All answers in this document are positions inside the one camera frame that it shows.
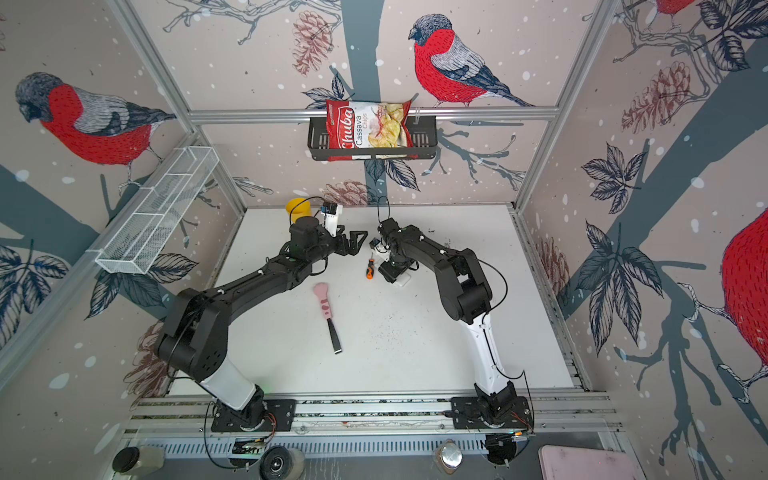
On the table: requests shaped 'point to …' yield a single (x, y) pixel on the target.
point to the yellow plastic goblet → (301, 210)
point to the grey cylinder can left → (132, 460)
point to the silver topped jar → (449, 456)
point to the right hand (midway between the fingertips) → (392, 275)
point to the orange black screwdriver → (370, 270)
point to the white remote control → (403, 279)
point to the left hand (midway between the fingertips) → (355, 229)
